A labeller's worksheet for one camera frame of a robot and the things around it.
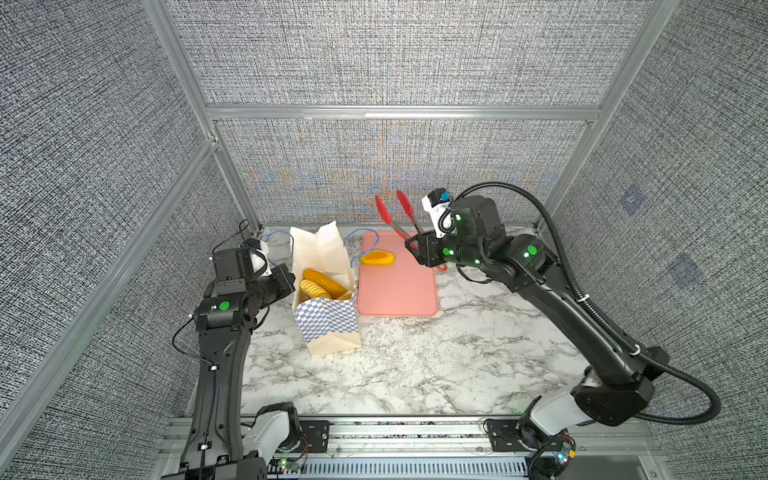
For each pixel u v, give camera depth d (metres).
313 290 0.84
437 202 0.56
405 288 1.00
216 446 0.38
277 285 0.63
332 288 0.85
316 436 0.73
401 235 0.65
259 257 0.57
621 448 0.74
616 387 0.41
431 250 0.57
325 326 0.78
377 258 1.06
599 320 0.40
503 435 0.73
